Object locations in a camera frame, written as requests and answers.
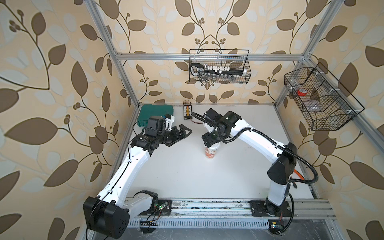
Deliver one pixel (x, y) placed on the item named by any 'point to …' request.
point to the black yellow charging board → (187, 112)
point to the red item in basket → (300, 93)
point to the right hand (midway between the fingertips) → (211, 140)
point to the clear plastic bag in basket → (313, 105)
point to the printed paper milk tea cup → (210, 152)
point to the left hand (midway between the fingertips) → (184, 132)
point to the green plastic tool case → (152, 110)
